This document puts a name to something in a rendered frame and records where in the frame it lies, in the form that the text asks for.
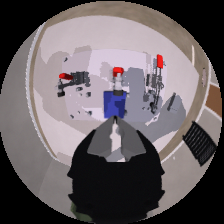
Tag blue plate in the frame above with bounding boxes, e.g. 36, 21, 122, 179
103, 91, 126, 119

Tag toggle clamp with red handle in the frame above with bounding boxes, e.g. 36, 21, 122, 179
146, 54, 165, 111
54, 71, 84, 97

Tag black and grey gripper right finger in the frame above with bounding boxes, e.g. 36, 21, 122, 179
115, 115, 165, 176

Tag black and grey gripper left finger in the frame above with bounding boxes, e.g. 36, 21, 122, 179
67, 115, 115, 179

